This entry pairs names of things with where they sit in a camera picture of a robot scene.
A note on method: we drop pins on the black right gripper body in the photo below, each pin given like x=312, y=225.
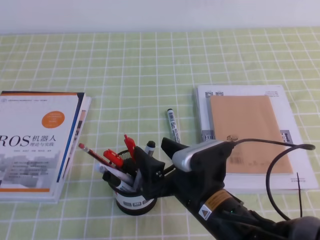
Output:
x=201, y=192

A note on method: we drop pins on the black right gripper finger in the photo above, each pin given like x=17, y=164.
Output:
x=150, y=170
x=170, y=147

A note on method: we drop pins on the grey marker black cap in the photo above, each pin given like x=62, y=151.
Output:
x=149, y=149

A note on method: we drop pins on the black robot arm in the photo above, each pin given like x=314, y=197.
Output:
x=252, y=226

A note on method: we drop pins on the red clip pen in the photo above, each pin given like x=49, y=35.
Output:
x=130, y=144

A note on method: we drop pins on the red marker pen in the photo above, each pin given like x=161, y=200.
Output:
x=114, y=158

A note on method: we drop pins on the black mesh pen holder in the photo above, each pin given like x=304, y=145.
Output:
x=131, y=203

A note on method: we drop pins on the white marker pen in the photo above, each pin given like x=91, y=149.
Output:
x=122, y=176

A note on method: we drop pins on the black marker on table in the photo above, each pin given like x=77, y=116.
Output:
x=173, y=125

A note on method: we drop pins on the black capped white marker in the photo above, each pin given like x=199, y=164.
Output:
x=123, y=184

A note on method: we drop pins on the brown kraft notebook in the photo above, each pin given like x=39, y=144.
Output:
x=247, y=117

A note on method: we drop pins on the red pencil with eraser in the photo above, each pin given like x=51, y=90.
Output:
x=94, y=155

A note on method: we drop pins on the book under ROS textbook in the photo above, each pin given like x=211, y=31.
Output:
x=75, y=140

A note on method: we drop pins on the large white book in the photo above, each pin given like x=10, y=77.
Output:
x=241, y=182

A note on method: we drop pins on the ROS robotics textbook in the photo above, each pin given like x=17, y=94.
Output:
x=35, y=141

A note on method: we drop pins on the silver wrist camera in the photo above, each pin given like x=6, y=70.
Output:
x=208, y=155

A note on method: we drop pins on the black cable tie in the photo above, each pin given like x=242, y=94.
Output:
x=299, y=195

